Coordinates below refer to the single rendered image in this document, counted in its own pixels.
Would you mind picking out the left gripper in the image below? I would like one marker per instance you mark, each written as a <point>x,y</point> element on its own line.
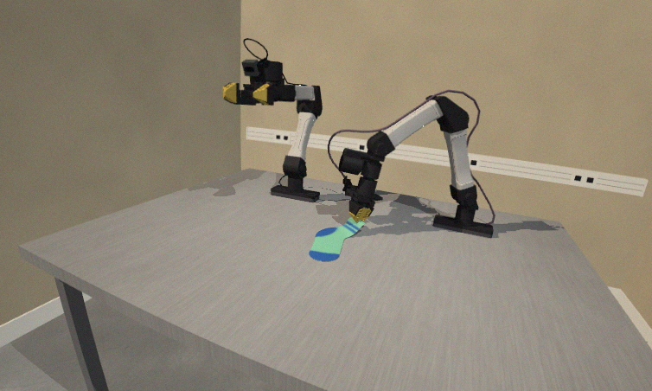
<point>363,199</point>

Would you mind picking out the mint green sock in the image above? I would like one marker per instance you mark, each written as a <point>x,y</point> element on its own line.
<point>328,242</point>

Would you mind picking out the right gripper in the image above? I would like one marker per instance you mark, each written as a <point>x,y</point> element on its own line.
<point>232,93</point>

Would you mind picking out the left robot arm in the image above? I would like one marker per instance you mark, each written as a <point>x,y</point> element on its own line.
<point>453,123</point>

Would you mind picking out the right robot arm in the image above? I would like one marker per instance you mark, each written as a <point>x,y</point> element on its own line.
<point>308,109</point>

